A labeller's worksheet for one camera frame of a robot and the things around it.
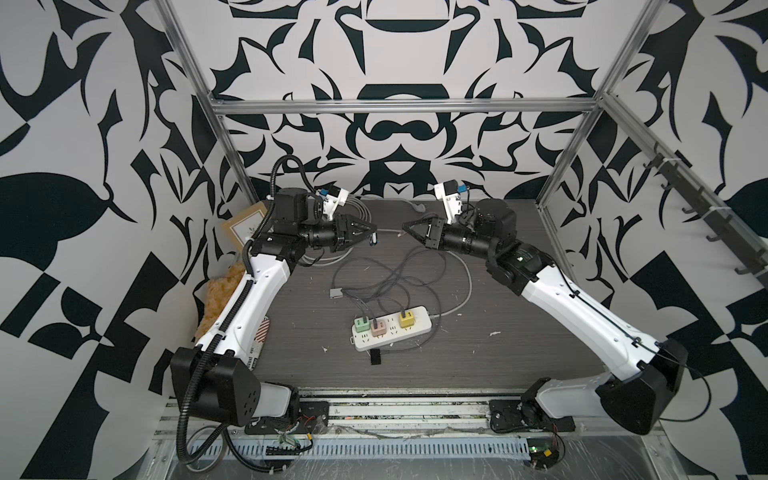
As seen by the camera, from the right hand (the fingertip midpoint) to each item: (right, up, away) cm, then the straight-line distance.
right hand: (404, 223), depth 65 cm
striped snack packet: (-39, -30, +21) cm, 54 cm away
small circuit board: (+33, -54, +6) cm, 63 cm away
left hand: (-7, -1, +5) cm, 9 cm away
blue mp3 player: (-6, -3, +3) cm, 8 cm away
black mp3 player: (-7, -36, +19) cm, 41 cm away
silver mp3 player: (-19, -21, +28) cm, 40 cm away
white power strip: (+7, -28, +22) cm, 36 cm away
